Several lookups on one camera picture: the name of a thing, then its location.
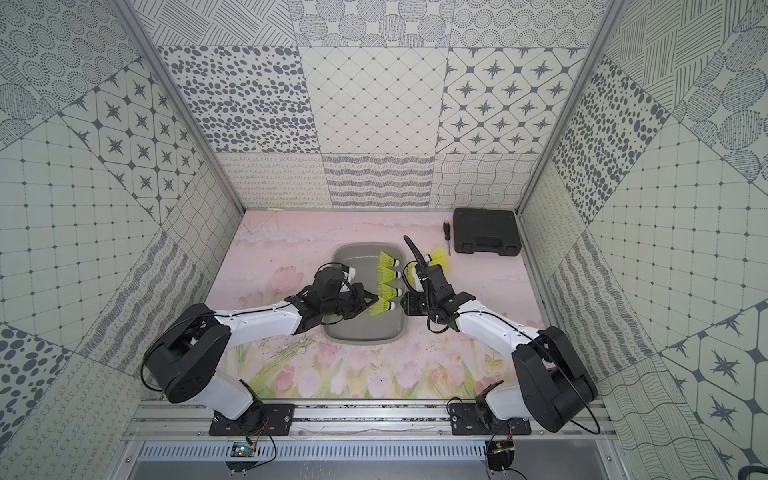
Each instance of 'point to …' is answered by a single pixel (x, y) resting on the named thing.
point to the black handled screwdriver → (447, 227)
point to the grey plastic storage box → (388, 327)
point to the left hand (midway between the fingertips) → (389, 303)
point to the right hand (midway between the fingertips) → (409, 304)
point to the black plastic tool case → (490, 231)
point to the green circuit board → (240, 450)
